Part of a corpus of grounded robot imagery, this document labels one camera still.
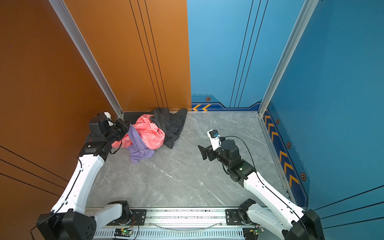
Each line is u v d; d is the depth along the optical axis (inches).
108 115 27.1
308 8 27.5
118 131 25.5
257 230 27.4
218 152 25.5
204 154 26.6
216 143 25.5
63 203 15.5
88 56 34.2
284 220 15.8
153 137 33.7
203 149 26.3
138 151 36.6
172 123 40.0
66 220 14.7
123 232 27.9
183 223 28.5
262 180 19.6
